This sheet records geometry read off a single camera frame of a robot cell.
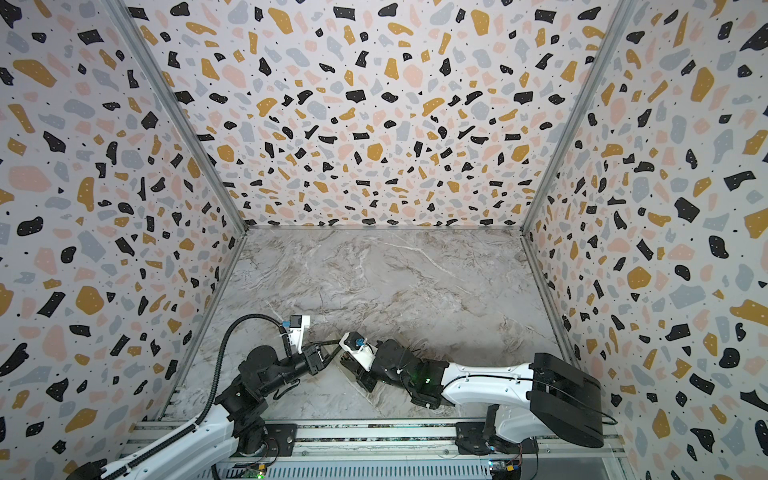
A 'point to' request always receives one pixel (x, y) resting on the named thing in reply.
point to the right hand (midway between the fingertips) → (341, 353)
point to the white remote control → (353, 342)
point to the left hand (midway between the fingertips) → (342, 343)
